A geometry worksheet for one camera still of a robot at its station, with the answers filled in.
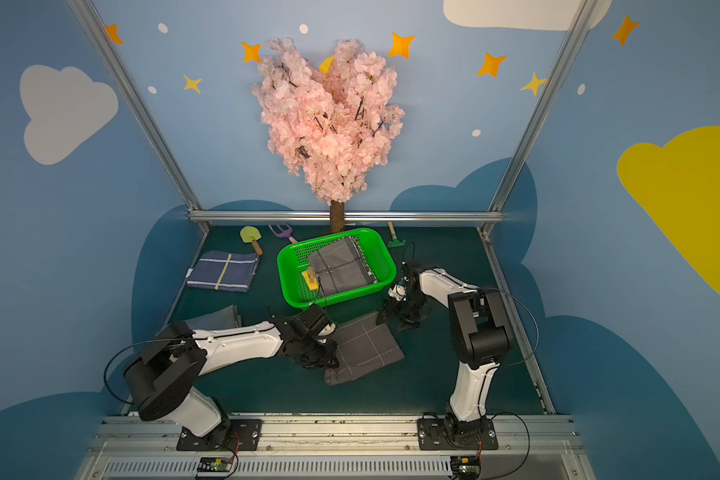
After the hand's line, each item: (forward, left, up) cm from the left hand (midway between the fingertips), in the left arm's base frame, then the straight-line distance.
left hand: (341, 361), depth 85 cm
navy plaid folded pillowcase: (+32, +46, -3) cm, 56 cm away
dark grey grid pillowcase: (+6, -6, -1) cm, 8 cm away
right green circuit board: (-24, -33, -4) cm, 41 cm away
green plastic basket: (+35, +20, +2) cm, 40 cm away
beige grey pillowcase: (+13, +37, -1) cm, 40 cm away
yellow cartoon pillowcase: (+29, +13, -1) cm, 31 cm away
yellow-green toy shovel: (+51, +40, -2) cm, 65 cm away
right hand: (+13, -15, 0) cm, 20 cm away
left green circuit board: (-25, +29, -3) cm, 39 cm away
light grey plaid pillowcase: (+33, +3, +1) cm, 33 cm away
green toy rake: (+47, -18, -1) cm, 51 cm away
